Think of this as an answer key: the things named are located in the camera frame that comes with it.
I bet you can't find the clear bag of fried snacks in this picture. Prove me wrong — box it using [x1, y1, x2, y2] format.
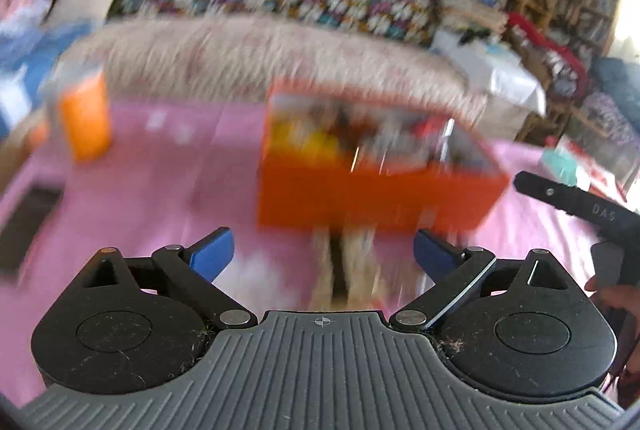
[308, 229, 388, 312]

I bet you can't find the orange cardboard box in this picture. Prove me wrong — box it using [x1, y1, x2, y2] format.
[257, 78, 510, 233]

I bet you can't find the person right hand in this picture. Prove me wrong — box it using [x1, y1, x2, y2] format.
[585, 276, 640, 408]

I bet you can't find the teal tissue pack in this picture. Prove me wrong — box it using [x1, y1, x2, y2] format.
[539, 147, 579, 187]

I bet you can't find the wooden chair with clothes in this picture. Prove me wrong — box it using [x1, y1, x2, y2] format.
[504, 12, 590, 125]

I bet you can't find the black smartphone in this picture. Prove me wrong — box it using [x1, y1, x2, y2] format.
[0, 183, 64, 280]

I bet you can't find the white cloth covered side table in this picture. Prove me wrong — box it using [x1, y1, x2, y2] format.
[432, 28, 547, 140]

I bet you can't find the orange cylindrical canister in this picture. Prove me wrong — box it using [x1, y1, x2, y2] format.
[48, 62, 113, 163]

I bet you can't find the sofa with quilted cover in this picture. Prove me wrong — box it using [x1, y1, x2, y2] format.
[56, 0, 487, 124]

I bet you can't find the stack of books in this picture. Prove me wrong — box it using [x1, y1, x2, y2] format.
[438, 0, 508, 38]

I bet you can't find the right floral cushion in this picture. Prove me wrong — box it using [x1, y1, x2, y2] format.
[277, 0, 436, 46]

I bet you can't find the blue striped blanket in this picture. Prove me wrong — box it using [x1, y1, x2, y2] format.
[1, 21, 93, 139]

